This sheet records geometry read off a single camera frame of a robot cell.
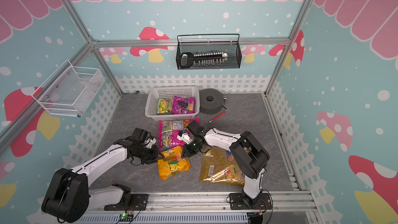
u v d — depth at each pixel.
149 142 0.76
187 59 0.90
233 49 0.95
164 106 1.09
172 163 0.81
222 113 1.09
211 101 1.08
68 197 0.41
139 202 0.75
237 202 0.69
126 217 0.73
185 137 0.81
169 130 0.96
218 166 0.83
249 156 0.48
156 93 1.12
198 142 0.67
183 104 1.03
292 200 0.76
